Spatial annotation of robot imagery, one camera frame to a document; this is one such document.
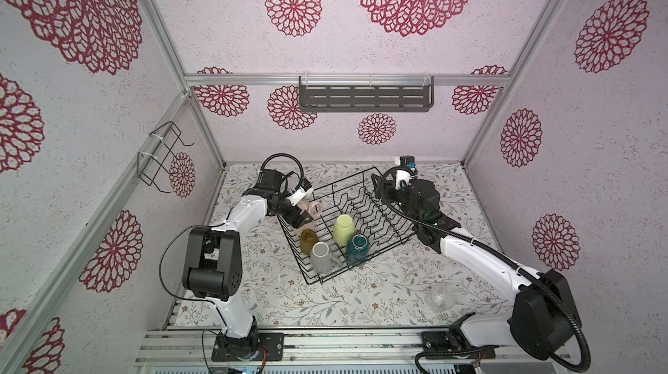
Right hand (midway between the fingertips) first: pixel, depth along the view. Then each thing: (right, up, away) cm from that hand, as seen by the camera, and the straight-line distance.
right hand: (383, 170), depth 78 cm
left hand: (-27, -15, +15) cm, 34 cm away
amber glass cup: (-24, -24, +16) cm, 38 cm away
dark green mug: (-8, -25, +3) cm, 26 cm away
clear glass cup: (+20, -40, +5) cm, 45 cm away
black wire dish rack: (-7, -8, +31) cm, 33 cm away
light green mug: (-12, -19, +8) cm, 24 cm away
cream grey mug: (-19, -28, +3) cm, 34 cm away
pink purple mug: (-23, -15, +25) cm, 37 cm away
